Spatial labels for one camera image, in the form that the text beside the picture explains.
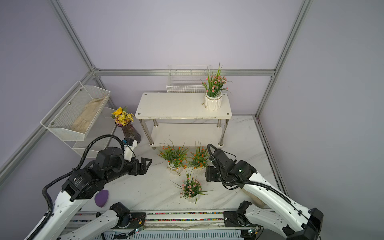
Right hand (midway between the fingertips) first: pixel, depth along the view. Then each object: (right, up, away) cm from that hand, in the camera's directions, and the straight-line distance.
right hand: (211, 176), depth 74 cm
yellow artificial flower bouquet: (-51, +31, +11) cm, 61 cm away
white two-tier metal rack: (-15, +30, +1) cm, 33 cm away
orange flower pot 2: (-6, +7, +5) cm, 11 cm away
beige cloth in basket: (-67, +27, +2) cm, 72 cm away
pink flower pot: (-10, -4, -3) cm, 11 cm away
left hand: (-32, +9, -7) cm, 34 cm away
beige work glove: (+24, -14, +5) cm, 29 cm away
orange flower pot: (-19, +8, +8) cm, 22 cm away
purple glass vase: (-51, +22, +21) cm, 59 cm away
